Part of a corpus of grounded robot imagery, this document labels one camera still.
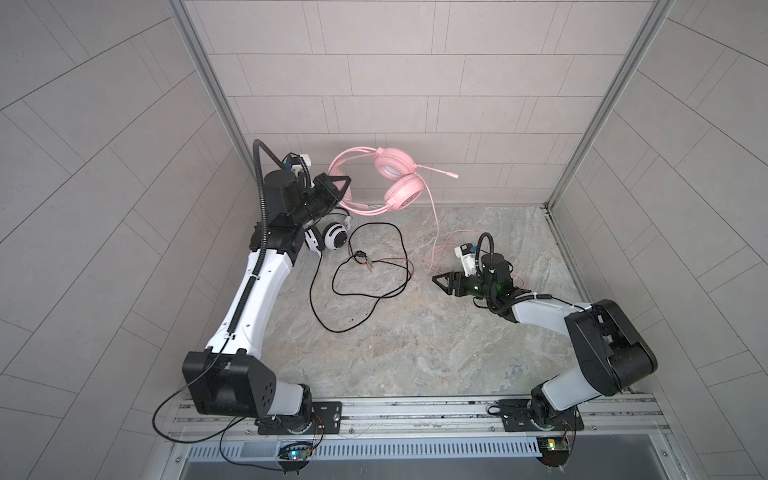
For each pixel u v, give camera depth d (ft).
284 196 1.69
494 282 2.28
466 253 2.60
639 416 2.37
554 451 2.23
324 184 1.99
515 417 2.33
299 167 1.86
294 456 2.11
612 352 1.46
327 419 2.33
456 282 2.53
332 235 3.19
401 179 2.19
